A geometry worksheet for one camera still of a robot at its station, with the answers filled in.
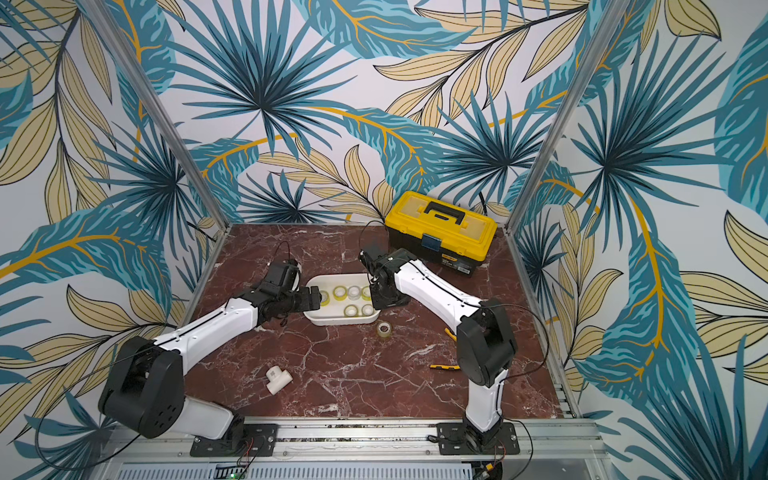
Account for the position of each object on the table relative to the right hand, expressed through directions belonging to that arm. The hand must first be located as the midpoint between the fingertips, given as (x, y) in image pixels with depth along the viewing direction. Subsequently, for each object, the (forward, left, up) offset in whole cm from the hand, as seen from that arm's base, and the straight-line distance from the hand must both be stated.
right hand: (387, 301), depth 87 cm
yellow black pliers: (-16, -17, -10) cm, 25 cm away
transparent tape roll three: (+9, +7, -10) cm, 15 cm away
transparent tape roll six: (-4, +1, -10) cm, 11 cm away
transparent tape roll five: (+9, +15, -10) cm, 20 cm away
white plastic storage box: (+3, +17, -11) cm, 20 cm away
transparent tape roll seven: (+2, +11, -10) cm, 15 cm away
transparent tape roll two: (+10, +11, -10) cm, 18 cm away
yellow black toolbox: (+21, -19, +5) cm, 29 cm away
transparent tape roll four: (+3, +6, -9) cm, 12 cm away
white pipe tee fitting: (-19, +30, -7) cm, 36 cm away
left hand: (+2, +24, -2) cm, 24 cm away
